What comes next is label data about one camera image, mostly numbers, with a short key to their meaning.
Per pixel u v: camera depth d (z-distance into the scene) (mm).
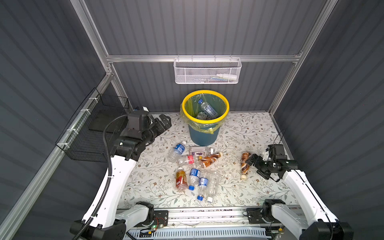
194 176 827
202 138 1047
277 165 573
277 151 630
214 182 804
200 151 942
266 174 681
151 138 556
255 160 726
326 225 402
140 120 464
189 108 928
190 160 888
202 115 942
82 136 680
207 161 881
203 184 789
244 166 867
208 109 937
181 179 804
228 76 865
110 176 398
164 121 605
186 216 754
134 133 475
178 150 937
